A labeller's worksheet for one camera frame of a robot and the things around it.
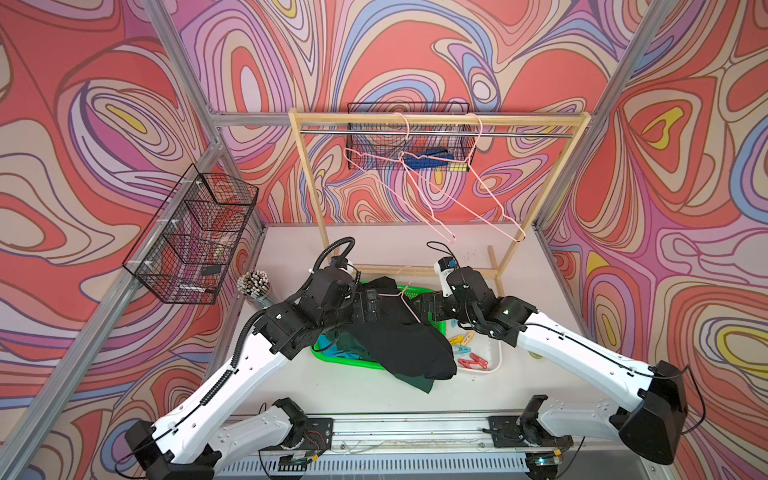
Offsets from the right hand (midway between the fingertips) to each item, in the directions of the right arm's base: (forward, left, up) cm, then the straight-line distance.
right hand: (427, 308), depth 77 cm
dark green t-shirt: (-9, +17, -3) cm, 20 cm away
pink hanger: (+6, +7, -2) cm, 9 cm away
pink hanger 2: (+52, -6, -6) cm, 52 cm away
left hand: (-2, +14, +8) cm, 16 cm away
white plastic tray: (-6, -15, -17) cm, 23 cm away
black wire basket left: (+15, +65, +9) cm, 67 cm away
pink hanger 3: (+53, -16, -5) cm, 55 cm away
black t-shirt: (-7, +7, -3) cm, 10 cm away
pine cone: (+8, +47, +2) cm, 47 cm away
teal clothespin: (-5, -11, -16) cm, 20 cm away
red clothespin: (-9, -16, -16) cm, 25 cm away
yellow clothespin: (-3, -10, -15) cm, 18 cm away
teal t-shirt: (-4, +29, -10) cm, 31 cm away
